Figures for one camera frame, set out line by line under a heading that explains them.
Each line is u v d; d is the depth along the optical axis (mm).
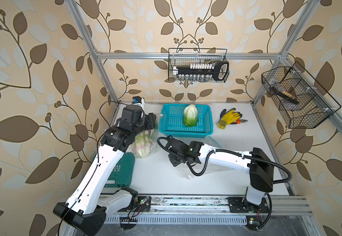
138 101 587
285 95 742
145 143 876
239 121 1077
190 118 976
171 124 1081
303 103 722
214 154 516
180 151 598
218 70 843
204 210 736
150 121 598
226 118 1079
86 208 367
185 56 911
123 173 800
